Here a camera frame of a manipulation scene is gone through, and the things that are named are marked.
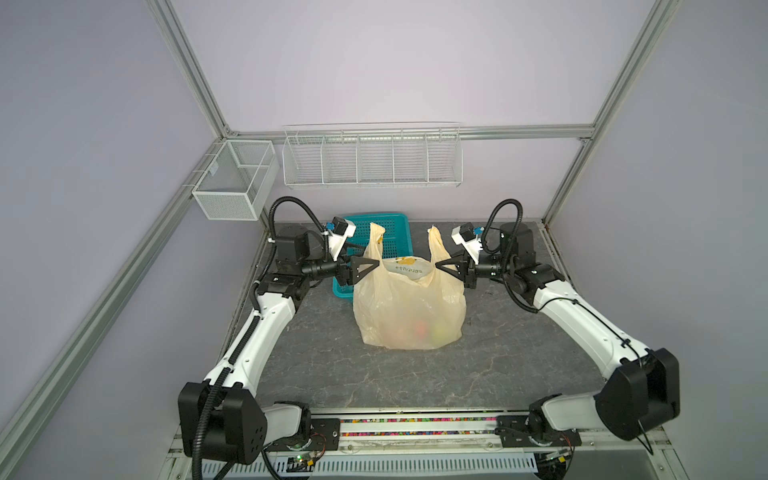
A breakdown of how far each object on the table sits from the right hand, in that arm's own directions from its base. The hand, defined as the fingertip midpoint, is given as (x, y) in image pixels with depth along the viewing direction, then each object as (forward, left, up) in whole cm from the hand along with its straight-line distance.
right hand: (438, 265), depth 74 cm
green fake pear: (-9, -2, -20) cm, 22 cm away
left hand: (0, +16, +3) cm, 17 cm away
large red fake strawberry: (-8, +4, -21) cm, 23 cm away
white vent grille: (-39, -15, -28) cm, 50 cm away
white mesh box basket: (+38, +66, -2) cm, 76 cm away
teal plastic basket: (+31, +10, -25) cm, 41 cm away
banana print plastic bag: (-5, +8, -10) cm, 14 cm away
